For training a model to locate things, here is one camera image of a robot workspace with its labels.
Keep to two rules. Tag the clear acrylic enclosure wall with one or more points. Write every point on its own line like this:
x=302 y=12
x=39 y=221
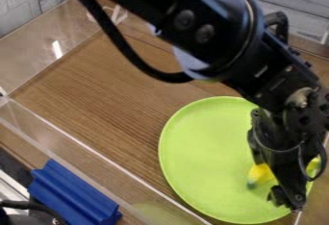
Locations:
x=36 y=142

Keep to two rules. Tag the green plate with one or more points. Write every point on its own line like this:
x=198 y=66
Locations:
x=205 y=159

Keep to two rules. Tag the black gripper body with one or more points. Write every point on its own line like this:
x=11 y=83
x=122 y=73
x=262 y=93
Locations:
x=286 y=139

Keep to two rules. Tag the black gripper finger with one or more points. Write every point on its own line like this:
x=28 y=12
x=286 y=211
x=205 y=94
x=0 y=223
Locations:
x=289 y=191

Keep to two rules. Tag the clear acrylic corner bracket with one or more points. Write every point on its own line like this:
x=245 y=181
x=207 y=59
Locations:
x=116 y=13

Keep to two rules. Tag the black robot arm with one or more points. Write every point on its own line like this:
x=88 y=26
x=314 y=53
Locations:
x=237 y=45

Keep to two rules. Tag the blue plastic clamp block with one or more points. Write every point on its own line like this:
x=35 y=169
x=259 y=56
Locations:
x=68 y=195

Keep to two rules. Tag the yellow toy banana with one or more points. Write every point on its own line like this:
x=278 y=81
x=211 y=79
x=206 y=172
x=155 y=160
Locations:
x=261 y=174

